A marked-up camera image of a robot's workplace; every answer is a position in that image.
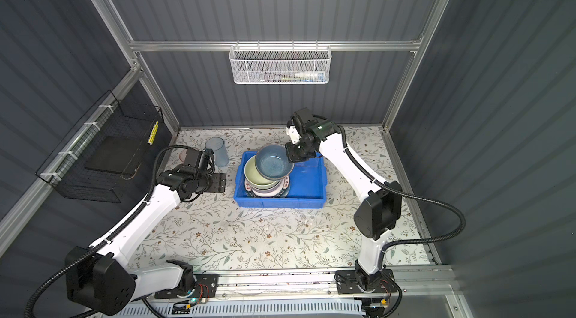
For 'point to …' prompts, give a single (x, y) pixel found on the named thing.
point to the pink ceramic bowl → (269, 193)
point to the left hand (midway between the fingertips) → (214, 180)
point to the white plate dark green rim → (283, 194)
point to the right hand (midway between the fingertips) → (291, 158)
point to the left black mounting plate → (207, 286)
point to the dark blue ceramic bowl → (272, 161)
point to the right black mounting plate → (346, 283)
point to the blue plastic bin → (307, 185)
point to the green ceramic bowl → (255, 178)
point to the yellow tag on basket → (153, 133)
